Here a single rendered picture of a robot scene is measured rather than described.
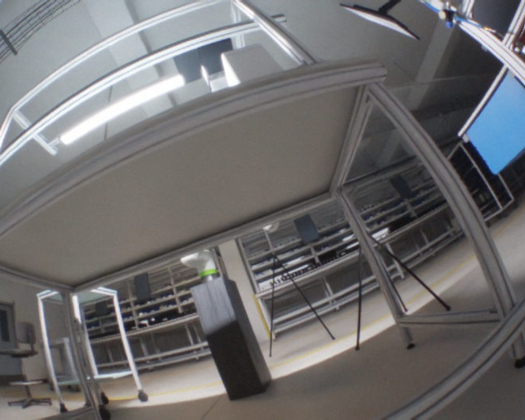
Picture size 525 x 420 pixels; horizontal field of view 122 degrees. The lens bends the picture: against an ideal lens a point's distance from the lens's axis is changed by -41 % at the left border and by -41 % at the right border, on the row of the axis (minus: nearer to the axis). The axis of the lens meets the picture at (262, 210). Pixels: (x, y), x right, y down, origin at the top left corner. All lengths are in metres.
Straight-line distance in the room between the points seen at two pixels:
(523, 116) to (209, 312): 2.21
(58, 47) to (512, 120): 4.35
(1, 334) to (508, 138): 8.54
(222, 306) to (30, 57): 3.72
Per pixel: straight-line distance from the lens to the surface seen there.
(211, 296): 1.62
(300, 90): 0.67
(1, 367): 7.30
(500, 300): 0.71
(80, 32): 3.60
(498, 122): 1.72
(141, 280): 5.36
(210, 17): 3.58
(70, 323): 1.75
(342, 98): 0.88
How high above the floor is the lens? 0.46
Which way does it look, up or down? 24 degrees up
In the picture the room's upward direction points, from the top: 22 degrees counter-clockwise
